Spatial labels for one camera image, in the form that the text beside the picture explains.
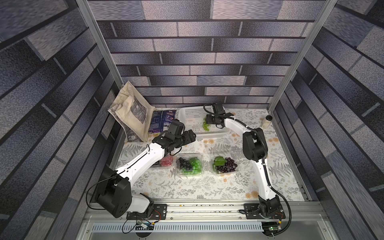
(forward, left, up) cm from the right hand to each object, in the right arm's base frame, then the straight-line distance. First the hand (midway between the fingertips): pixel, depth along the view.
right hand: (208, 118), depth 108 cm
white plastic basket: (+4, +12, -3) cm, 13 cm away
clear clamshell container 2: (-35, -8, -1) cm, 36 cm away
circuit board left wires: (-65, +35, -5) cm, 74 cm away
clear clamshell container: (-39, +18, -5) cm, 44 cm away
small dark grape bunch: (-36, +16, 0) cm, 40 cm away
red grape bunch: (-35, +25, +2) cm, 44 cm away
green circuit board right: (-65, -30, -6) cm, 72 cm away
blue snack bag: (-3, +35, 0) cm, 35 cm away
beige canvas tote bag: (-8, +49, +15) cm, 52 cm away
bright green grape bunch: (-38, +8, +1) cm, 39 cm away
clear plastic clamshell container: (-37, +31, -1) cm, 48 cm away
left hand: (-25, +11, +13) cm, 30 cm away
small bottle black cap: (-4, -42, 0) cm, 42 cm away
